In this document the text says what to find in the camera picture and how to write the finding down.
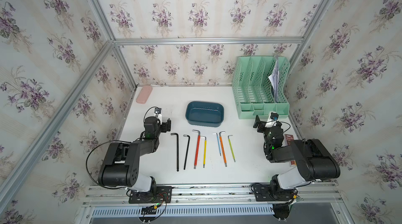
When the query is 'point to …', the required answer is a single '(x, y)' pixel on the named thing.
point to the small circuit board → (149, 210)
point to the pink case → (145, 92)
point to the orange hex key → (223, 152)
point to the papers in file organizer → (274, 79)
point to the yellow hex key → (204, 150)
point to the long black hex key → (173, 134)
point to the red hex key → (197, 147)
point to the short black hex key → (188, 135)
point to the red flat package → (289, 138)
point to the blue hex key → (218, 143)
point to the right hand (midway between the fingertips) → (267, 117)
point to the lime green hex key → (231, 147)
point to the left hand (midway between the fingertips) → (162, 118)
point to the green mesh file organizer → (259, 82)
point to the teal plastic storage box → (204, 113)
